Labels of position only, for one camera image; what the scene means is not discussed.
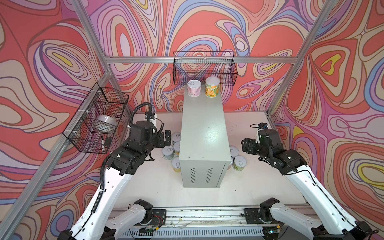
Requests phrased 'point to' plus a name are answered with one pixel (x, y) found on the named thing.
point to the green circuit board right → (275, 231)
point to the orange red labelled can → (230, 165)
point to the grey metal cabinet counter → (205, 155)
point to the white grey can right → (234, 151)
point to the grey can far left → (176, 137)
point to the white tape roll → (106, 121)
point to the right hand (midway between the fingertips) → (249, 146)
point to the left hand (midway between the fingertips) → (162, 130)
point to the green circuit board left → (145, 231)
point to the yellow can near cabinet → (176, 147)
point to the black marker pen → (102, 144)
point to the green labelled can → (239, 163)
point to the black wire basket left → (93, 127)
